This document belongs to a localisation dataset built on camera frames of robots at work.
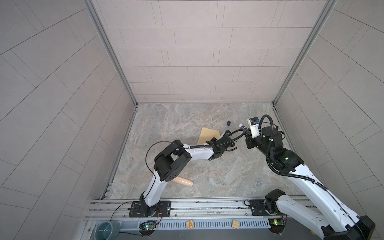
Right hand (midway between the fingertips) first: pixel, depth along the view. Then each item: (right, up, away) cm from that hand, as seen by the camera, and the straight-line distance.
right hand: (244, 130), depth 74 cm
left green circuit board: (-46, -42, -9) cm, 63 cm away
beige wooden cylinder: (-33, -27, +4) cm, 43 cm away
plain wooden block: (-7, -42, -8) cm, 43 cm away
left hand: (-8, -9, +20) cm, 23 cm away
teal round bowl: (-63, -42, -10) cm, 77 cm away
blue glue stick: (-1, +1, 0) cm, 1 cm away
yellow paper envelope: (-18, -6, +25) cm, 31 cm away
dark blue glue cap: (-2, +2, +30) cm, 30 cm away
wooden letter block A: (-27, -42, -8) cm, 50 cm away
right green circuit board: (+13, -43, -6) cm, 45 cm away
